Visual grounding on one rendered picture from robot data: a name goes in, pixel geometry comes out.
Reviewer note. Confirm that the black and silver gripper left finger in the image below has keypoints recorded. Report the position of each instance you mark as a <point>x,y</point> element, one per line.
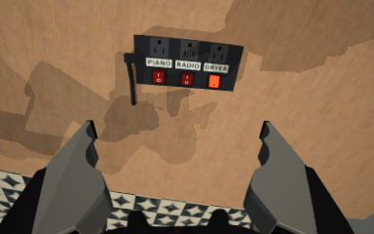
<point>68,196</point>

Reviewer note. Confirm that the black power strip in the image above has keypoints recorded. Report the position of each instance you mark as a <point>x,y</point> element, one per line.
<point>183,63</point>

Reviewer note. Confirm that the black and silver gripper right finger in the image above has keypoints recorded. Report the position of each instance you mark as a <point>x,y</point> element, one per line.
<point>285,196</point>

